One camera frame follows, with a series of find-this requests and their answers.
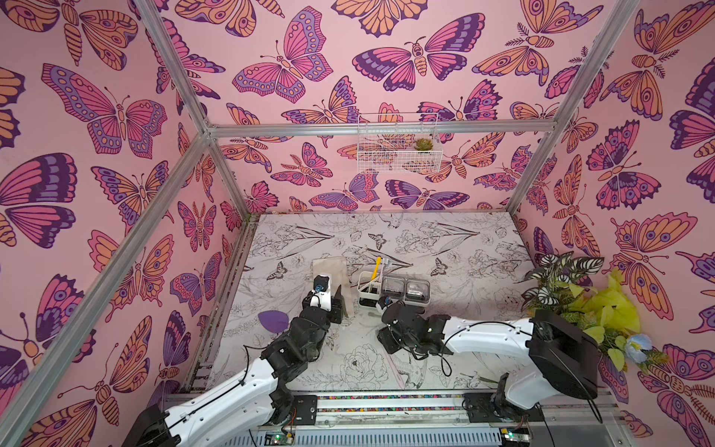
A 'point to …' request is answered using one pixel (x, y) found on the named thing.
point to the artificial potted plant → (562, 286)
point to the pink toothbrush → (398, 377)
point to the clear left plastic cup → (393, 288)
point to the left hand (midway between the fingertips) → (335, 283)
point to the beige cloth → (336, 267)
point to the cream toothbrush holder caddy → (369, 292)
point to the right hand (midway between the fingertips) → (381, 333)
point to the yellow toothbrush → (379, 260)
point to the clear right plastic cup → (417, 291)
